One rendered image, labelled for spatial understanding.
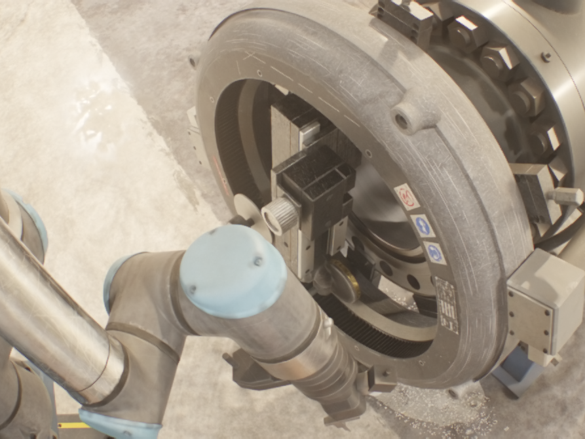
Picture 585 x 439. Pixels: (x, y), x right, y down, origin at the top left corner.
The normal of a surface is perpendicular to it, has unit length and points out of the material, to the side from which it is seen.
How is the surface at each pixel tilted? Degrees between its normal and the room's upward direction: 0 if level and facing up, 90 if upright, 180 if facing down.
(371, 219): 8
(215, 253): 19
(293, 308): 66
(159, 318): 36
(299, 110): 4
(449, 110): 26
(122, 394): 71
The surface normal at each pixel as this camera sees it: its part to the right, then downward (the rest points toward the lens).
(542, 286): -0.27, -0.78
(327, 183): 0.02, -0.56
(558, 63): 0.33, -0.18
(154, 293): -0.47, -0.06
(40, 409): 0.93, -0.21
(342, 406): -0.11, 0.47
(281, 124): -0.76, 0.53
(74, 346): 0.80, 0.17
